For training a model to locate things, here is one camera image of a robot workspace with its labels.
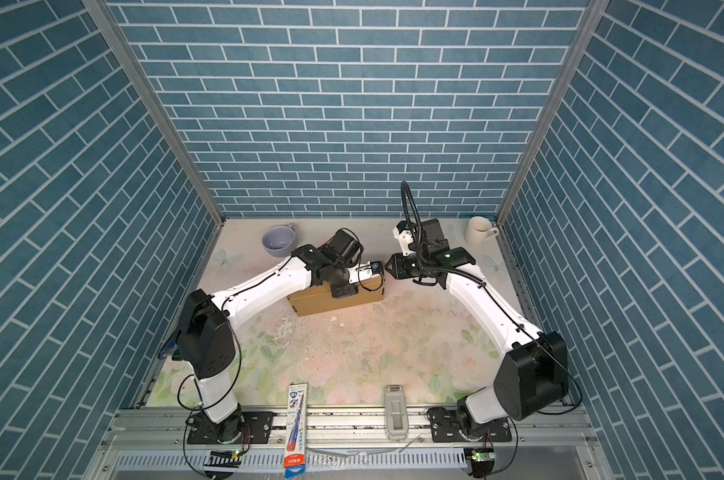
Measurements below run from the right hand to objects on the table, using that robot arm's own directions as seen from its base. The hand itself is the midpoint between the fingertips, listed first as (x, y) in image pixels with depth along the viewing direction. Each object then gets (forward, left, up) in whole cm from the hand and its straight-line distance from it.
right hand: (393, 266), depth 82 cm
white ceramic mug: (+27, -30, -11) cm, 42 cm away
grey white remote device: (-35, -3, -16) cm, 39 cm away
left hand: (-1, +10, -7) cm, 12 cm away
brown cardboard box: (-10, +19, -4) cm, 22 cm away
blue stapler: (-21, +63, -17) cm, 68 cm away
